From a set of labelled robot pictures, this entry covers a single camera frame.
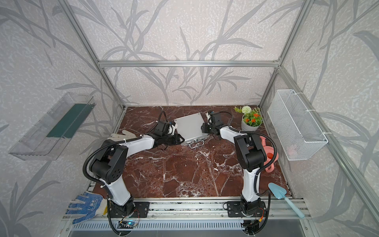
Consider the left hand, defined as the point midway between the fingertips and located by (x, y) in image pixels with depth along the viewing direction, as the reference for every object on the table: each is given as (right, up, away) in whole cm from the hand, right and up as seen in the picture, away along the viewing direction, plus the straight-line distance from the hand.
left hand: (183, 140), depth 93 cm
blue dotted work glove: (-47, -32, -18) cm, 60 cm away
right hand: (+13, +8, +8) cm, 17 cm away
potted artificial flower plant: (+44, +13, -1) cm, 46 cm away
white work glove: (-42, +2, +9) cm, 43 cm away
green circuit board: (-25, -38, -22) cm, 51 cm away
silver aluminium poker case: (+4, +6, +6) cm, 9 cm away
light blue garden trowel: (+53, -26, -16) cm, 61 cm away
